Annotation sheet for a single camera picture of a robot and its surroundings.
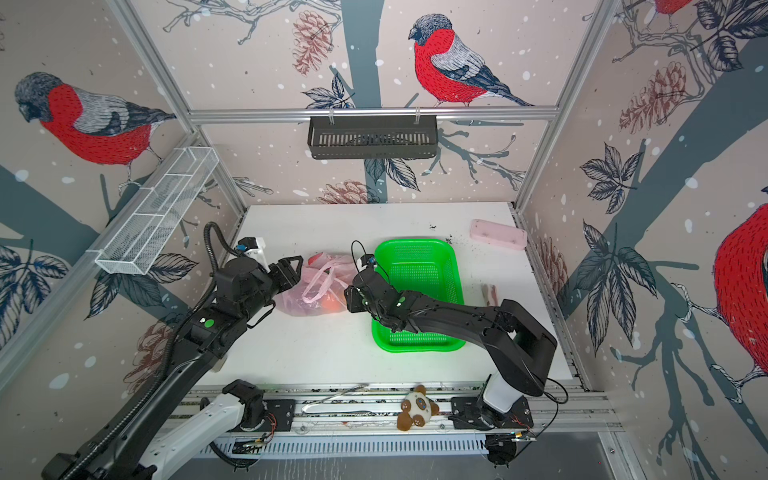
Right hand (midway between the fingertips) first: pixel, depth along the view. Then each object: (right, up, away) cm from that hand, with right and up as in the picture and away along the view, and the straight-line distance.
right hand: (346, 295), depth 83 cm
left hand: (-11, +11, -11) cm, 19 cm away
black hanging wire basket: (+6, +53, +24) cm, 58 cm away
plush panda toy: (+19, -26, -10) cm, 34 cm away
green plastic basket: (+25, +6, +18) cm, 32 cm away
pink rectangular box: (+53, +17, +27) cm, 62 cm away
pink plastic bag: (-4, +4, -11) cm, 13 cm away
